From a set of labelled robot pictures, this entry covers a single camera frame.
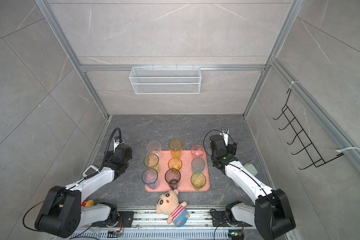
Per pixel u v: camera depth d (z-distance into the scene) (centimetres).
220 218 73
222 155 64
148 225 73
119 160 68
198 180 85
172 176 71
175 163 90
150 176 80
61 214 41
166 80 100
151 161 85
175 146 95
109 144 104
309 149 64
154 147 86
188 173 88
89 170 86
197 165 90
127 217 73
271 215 41
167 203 70
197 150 95
